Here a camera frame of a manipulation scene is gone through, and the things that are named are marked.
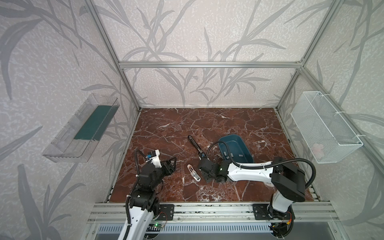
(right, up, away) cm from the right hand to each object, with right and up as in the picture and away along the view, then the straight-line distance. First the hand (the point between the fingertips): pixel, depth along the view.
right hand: (205, 167), depth 86 cm
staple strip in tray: (+13, +6, +8) cm, 16 cm away
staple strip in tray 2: (+23, +5, +8) cm, 25 cm away
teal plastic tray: (+22, +8, +11) cm, 26 cm away
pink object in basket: (+55, +13, -14) cm, 58 cm away
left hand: (-16, +8, -6) cm, 19 cm away
